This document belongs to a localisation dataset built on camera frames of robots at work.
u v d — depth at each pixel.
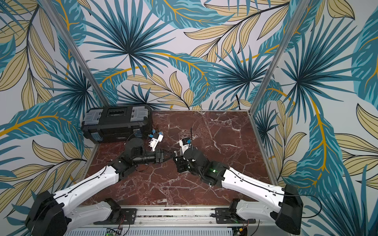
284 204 0.40
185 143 0.63
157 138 0.69
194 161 0.51
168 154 0.69
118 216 0.68
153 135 0.70
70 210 0.42
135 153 0.58
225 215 0.74
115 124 0.90
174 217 0.75
